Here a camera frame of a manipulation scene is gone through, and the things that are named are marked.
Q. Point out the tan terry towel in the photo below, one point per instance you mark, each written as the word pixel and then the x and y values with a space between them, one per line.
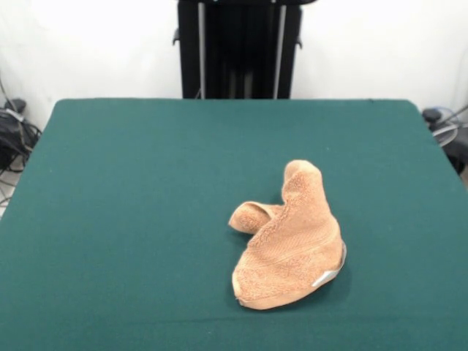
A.
pixel 292 241

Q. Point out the dark green table cloth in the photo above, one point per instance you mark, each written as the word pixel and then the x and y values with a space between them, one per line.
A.
pixel 128 219

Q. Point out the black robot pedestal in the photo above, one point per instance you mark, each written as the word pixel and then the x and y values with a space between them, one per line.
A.
pixel 237 51

